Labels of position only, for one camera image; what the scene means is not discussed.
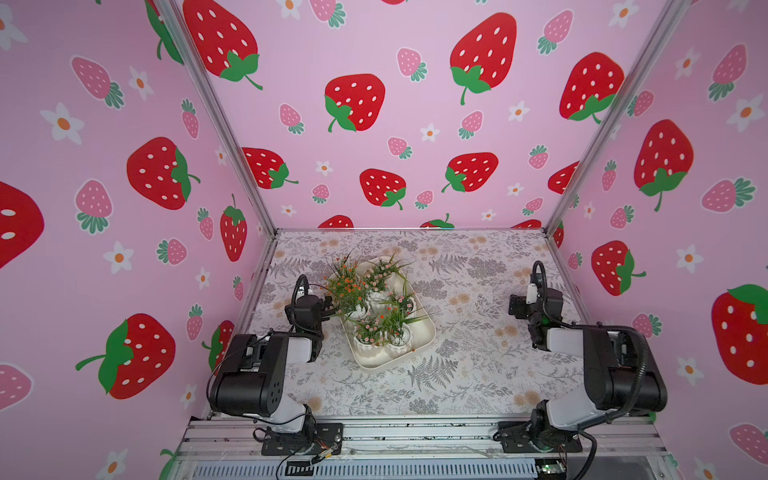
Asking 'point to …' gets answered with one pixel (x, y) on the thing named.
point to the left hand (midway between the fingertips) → (312, 298)
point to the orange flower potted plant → (346, 287)
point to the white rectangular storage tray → (423, 331)
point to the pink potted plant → (371, 342)
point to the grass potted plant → (395, 325)
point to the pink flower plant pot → (376, 279)
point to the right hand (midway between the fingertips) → (525, 294)
